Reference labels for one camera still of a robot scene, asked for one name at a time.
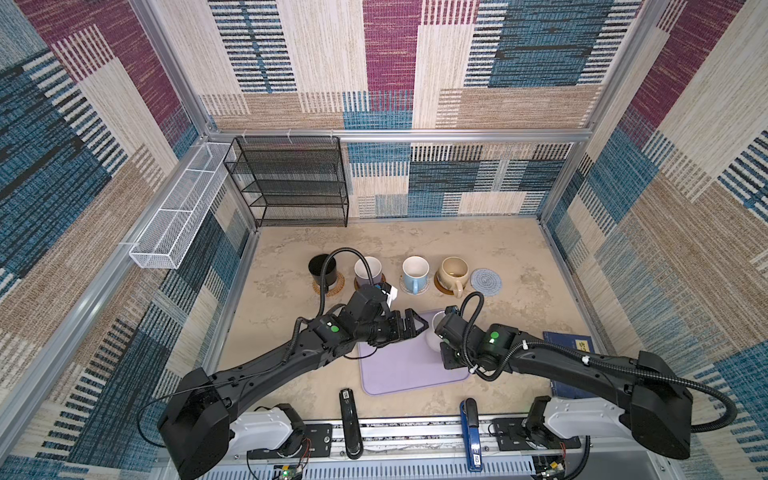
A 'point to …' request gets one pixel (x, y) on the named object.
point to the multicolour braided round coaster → (414, 281)
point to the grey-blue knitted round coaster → (486, 281)
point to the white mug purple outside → (362, 273)
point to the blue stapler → (471, 434)
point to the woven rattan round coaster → (338, 286)
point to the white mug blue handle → (416, 261)
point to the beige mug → (452, 276)
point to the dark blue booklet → (562, 390)
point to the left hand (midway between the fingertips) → (419, 327)
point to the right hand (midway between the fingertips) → (451, 358)
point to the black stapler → (353, 444)
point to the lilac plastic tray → (405, 364)
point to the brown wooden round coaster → (355, 281)
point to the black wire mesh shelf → (291, 181)
